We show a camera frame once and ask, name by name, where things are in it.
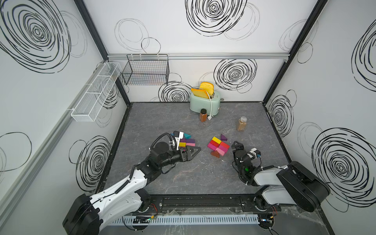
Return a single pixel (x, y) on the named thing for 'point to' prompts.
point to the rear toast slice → (208, 87)
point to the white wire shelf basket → (89, 106)
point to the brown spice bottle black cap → (203, 115)
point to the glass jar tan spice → (242, 124)
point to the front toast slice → (199, 93)
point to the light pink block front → (221, 152)
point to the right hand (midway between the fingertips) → (234, 146)
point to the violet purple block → (190, 141)
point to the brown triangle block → (215, 153)
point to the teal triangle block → (187, 136)
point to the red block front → (224, 144)
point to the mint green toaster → (197, 104)
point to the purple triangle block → (223, 138)
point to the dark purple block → (183, 140)
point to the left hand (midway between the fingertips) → (197, 151)
